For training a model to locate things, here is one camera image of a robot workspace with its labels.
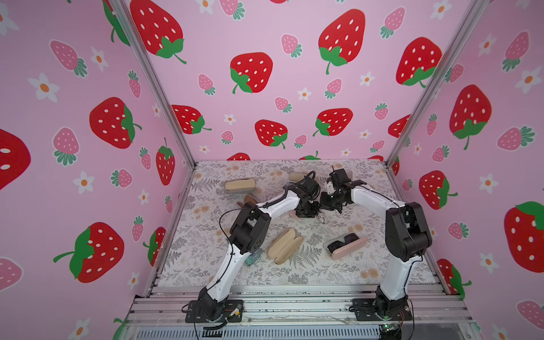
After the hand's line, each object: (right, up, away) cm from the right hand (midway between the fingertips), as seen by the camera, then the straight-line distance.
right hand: (322, 204), depth 96 cm
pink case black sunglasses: (+4, -15, -15) cm, 22 cm away
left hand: (-1, -6, 0) cm, 6 cm away
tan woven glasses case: (-18, -18, -7) cm, 26 cm away
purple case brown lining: (-36, +2, +6) cm, 37 cm away
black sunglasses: (+11, -14, -5) cm, 19 cm away
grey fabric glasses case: (-38, +8, +14) cm, 42 cm away
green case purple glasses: (-31, -21, -11) cm, 39 cm away
